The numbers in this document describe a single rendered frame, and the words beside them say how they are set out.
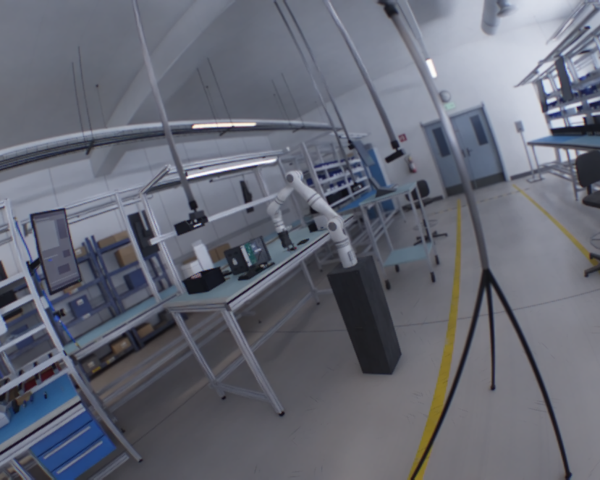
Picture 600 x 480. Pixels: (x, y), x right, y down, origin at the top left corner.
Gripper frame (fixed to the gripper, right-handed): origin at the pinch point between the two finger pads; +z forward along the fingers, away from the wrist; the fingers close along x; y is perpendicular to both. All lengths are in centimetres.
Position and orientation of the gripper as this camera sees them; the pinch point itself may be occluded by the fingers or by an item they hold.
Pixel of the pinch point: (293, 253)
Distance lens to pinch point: 209.2
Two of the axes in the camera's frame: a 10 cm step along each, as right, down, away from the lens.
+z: 3.6, 9.2, 1.4
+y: -7.5, 1.9, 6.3
